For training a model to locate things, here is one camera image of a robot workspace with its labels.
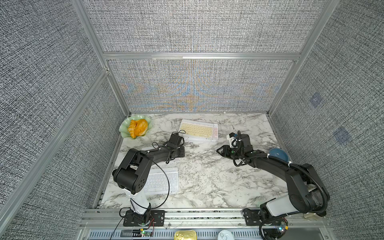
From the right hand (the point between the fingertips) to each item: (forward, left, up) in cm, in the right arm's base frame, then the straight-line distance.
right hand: (217, 147), depth 88 cm
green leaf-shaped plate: (+18, +63, -7) cm, 66 cm away
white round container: (-42, +1, -3) cm, 42 cm away
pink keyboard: (+12, +13, -9) cm, 20 cm away
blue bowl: (0, -40, -8) cm, 41 cm away
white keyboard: (-17, +35, -9) cm, 40 cm away
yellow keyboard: (+17, +11, -7) cm, 21 cm away
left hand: (+3, +20, -9) cm, 22 cm away
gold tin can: (-42, +19, -4) cm, 46 cm away
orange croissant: (+16, +52, -2) cm, 54 cm away
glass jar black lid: (-34, -42, +1) cm, 54 cm away
